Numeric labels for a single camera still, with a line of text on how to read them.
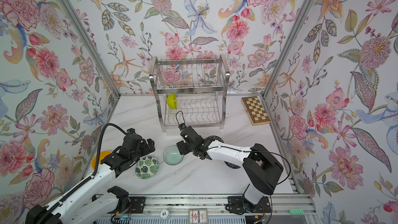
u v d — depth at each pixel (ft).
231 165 2.79
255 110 3.55
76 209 1.46
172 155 2.90
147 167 2.78
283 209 2.45
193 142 2.13
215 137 3.04
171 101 3.40
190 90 3.40
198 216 2.31
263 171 1.45
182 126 2.51
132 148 2.04
